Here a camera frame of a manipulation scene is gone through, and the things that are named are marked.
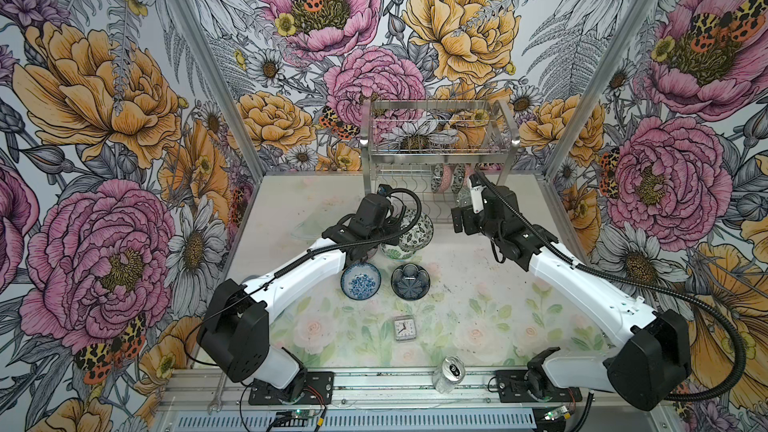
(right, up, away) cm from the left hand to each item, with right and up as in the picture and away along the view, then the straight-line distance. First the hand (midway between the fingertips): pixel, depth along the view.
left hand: (393, 230), depth 84 cm
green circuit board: (-21, -42, -13) cm, 49 cm away
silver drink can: (+12, -28, -20) cm, 37 cm away
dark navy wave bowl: (+5, -16, +7) cm, 18 cm away
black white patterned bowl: (+7, -2, +2) cm, 8 cm away
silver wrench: (-42, -40, -12) cm, 59 cm away
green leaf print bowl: (+1, -9, +14) cm, 17 cm away
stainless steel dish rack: (+14, +29, +34) cm, 47 cm away
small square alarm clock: (+3, -26, -2) cm, 26 cm away
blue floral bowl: (-10, -16, +7) cm, 20 cm away
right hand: (+21, +5, -2) cm, 21 cm away
